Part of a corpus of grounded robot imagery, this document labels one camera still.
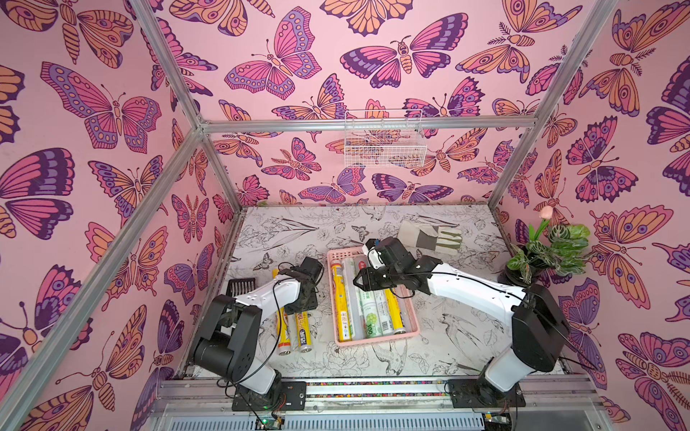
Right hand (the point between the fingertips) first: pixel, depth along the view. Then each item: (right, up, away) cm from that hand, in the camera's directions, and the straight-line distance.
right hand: (353, 285), depth 81 cm
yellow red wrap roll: (-22, -14, +3) cm, 26 cm away
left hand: (-16, -8, +11) cm, 21 cm away
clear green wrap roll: (0, -6, +7) cm, 9 cm away
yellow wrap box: (+13, -10, +1) cm, 16 cm away
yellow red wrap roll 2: (-4, -8, +7) cm, 11 cm away
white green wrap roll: (+10, -9, +4) cm, 14 cm away
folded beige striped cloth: (+31, +13, +28) cm, 43 cm away
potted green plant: (+56, +12, -6) cm, 58 cm away
